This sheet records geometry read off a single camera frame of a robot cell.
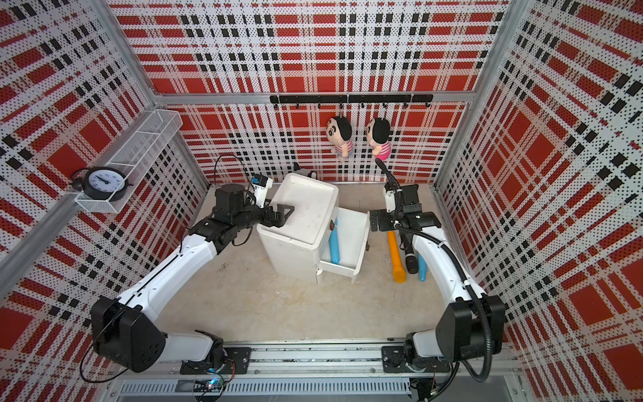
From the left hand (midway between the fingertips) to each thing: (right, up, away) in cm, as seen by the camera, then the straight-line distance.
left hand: (285, 204), depth 80 cm
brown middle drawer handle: (+28, -15, +6) cm, 32 cm away
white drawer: (+23, -10, +11) cm, 28 cm away
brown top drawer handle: (+15, -7, +2) cm, 17 cm away
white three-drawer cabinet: (+4, -14, -7) cm, 16 cm away
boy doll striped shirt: (+17, +27, +11) cm, 34 cm away
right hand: (+34, -4, +3) cm, 34 cm away
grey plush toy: (+1, +15, +19) cm, 24 cm away
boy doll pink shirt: (+33, +27, +14) cm, 45 cm away
